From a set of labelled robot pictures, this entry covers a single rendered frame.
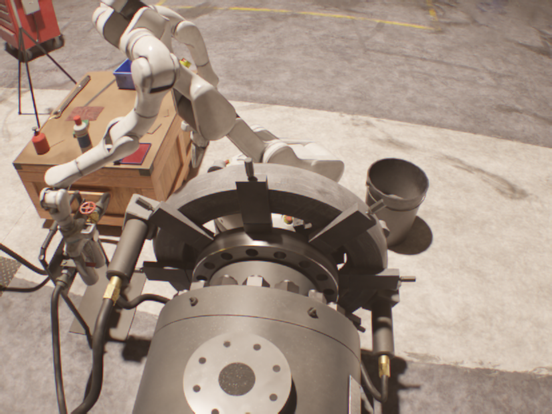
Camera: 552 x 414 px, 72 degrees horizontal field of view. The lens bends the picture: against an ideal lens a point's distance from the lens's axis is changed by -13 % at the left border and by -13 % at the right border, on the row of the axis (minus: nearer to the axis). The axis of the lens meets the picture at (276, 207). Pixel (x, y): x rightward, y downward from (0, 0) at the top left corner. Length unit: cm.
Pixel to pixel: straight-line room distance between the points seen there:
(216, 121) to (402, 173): 113
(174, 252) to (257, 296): 47
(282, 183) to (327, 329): 38
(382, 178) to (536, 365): 122
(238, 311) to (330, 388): 27
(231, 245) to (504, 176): 222
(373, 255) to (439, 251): 110
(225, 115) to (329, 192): 55
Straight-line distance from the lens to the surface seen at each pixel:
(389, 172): 230
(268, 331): 95
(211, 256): 123
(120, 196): 226
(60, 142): 242
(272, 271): 118
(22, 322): 231
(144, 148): 215
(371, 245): 126
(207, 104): 147
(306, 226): 138
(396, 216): 211
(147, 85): 113
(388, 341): 144
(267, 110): 320
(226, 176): 115
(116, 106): 257
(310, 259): 119
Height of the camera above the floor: 172
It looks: 45 degrees down
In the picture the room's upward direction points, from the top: straight up
